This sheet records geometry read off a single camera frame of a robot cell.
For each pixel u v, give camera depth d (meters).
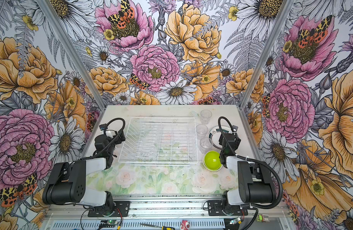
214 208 0.74
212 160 0.87
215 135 1.01
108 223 0.71
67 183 0.45
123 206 0.76
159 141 0.99
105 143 0.71
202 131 1.03
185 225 0.66
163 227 0.69
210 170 0.83
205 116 1.11
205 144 0.97
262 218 0.69
